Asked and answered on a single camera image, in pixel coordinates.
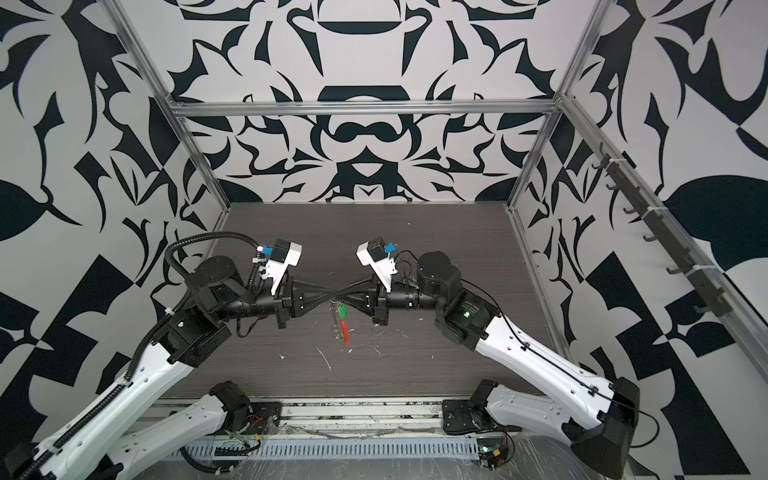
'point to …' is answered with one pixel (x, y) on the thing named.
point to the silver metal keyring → (337, 311)
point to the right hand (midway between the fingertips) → (340, 299)
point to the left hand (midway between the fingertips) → (335, 288)
